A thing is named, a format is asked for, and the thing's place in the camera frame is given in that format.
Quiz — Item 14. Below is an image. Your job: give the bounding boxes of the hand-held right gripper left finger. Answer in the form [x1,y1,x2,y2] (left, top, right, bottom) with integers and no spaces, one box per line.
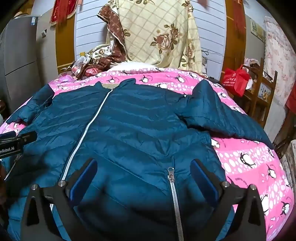
[20,158,99,241]

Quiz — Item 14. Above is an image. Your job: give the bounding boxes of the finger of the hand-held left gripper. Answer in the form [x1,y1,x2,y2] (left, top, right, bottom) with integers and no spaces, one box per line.
[14,131,38,145]

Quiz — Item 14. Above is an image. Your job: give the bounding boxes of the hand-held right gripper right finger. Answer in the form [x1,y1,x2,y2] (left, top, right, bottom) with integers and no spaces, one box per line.
[190,159,267,241]

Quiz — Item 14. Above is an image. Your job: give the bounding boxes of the teal puffer jacket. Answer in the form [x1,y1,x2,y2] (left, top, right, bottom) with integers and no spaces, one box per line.
[5,78,275,241]

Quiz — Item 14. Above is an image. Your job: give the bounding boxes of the pink penguin blanket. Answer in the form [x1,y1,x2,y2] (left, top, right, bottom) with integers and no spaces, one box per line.
[0,67,293,241]

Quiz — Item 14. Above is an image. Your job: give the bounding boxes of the grey refrigerator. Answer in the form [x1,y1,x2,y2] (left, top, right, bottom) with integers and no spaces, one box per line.
[0,14,38,112]

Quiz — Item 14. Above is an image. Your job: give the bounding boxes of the clear plastic bag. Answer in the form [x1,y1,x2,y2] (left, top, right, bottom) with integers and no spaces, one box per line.
[72,57,93,77]

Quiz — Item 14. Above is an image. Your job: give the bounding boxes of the red plastic bag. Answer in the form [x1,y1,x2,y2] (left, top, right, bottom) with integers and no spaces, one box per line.
[222,65,251,97]

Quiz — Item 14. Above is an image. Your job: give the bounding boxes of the wooden chair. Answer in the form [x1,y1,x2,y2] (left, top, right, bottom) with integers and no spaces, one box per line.
[220,58,278,128]

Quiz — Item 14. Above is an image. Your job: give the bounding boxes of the red cloth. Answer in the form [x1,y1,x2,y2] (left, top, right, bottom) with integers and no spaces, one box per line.
[285,88,296,114]

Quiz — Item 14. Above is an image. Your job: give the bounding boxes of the white pillow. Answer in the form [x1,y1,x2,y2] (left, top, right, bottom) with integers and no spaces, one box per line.
[109,61,162,72]

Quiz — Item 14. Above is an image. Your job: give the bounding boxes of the pink cloth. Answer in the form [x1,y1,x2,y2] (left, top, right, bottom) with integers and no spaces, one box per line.
[244,58,260,67]

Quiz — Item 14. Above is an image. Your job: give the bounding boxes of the brown patterned quilt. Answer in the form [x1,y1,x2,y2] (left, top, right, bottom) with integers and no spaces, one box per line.
[72,5,127,80]

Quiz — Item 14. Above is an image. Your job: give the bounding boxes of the floral curtain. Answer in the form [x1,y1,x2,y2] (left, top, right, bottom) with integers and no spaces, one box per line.
[264,16,296,139]

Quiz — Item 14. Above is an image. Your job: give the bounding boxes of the cream floral quilt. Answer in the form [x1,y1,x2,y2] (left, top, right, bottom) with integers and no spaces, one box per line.
[106,0,204,72]

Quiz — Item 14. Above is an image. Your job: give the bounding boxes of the red tasselled wall hanging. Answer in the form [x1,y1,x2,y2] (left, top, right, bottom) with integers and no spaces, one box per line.
[50,0,75,26]

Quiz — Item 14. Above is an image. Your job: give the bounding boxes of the framed wall pictures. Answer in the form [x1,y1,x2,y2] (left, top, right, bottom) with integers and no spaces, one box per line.
[250,19,266,43]

